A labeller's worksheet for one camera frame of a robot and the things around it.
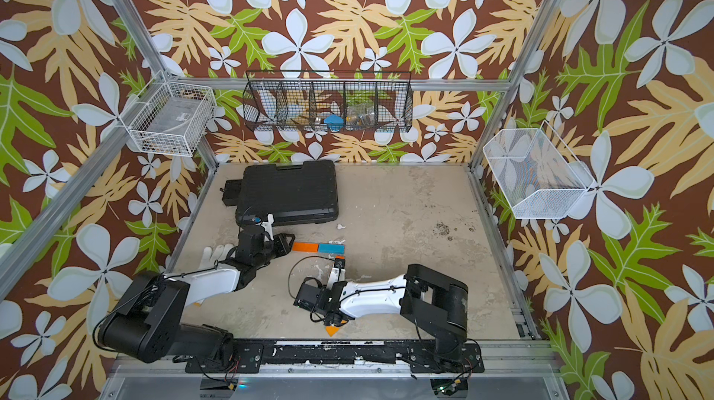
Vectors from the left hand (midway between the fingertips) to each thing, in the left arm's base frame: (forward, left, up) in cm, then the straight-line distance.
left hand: (293, 233), depth 92 cm
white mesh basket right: (+8, -75, +20) cm, 79 cm away
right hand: (-19, -11, -7) cm, 23 cm away
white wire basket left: (+23, +35, +28) cm, 51 cm away
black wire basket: (+40, -11, +24) cm, 49 cm away
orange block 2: (-6, -16, -6) cm, 18 cm away
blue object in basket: (+31, -14, +22) cm, 41 cm away
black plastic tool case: (+16, +2, +1) cm, 16 cm away
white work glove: (-5, +26, -6) cm, 27 cm away
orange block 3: (-28, -14, -7) cm, 32 cm away
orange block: (-2, -4, -6) cm, 7 cm away
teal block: (-2, -12, -6) cm, 14 cm away
